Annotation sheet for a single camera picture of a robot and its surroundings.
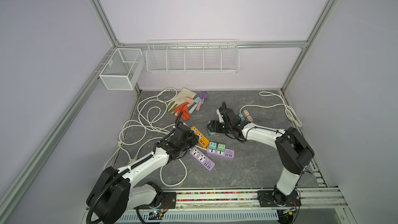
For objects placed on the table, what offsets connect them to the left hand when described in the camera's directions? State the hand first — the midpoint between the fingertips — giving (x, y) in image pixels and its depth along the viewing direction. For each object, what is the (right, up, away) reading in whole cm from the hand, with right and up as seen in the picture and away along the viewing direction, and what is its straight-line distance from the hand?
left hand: (198, 139), depth 84 cm
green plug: (+13, -5, 0) cm, 13 cm away
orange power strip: (+2, -3, +7) cm, 8 cm away
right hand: (+8, +6, +7) cm, 12 cm away
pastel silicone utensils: (0, +22, +28) cm, 35 cm away
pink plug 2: (+31, +10, +12) cm, 35 cm away
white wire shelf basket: (-4, +50, +14) cm, 53 cm away
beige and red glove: (-15, +20, +28) cm, 37 cm away
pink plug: (+30, +13, +15) cm, 36 cm away
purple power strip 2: (+17, -8, +3) cm, 19 cm away
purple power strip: (+2, -11, 0) cm, 11 cm away
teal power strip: (+28, +11, +18) cm, 35 cm away
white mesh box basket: (-51, +42, +19) cm, 69 cm away
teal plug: (+8, -4, +1) cm, 8 cm away
